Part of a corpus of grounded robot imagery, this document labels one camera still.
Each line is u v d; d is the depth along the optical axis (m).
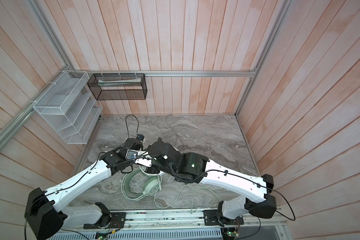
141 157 0.47
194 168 0.41
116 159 0.56
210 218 0.74
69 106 0.73
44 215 0.37
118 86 1.05
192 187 0.84
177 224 0.73
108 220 0.69
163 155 0.39
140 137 0.71
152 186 0.76
